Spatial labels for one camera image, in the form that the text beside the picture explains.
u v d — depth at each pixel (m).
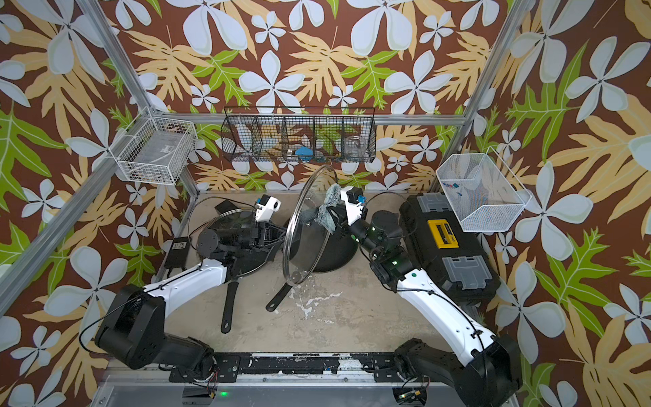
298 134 0.98
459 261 0.77
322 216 0.67
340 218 0.62
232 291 0.80
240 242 0.63
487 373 0.37
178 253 0.98
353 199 0.56
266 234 0.60
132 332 0.43
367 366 0.75
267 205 0.64
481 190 0.84
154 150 0.86
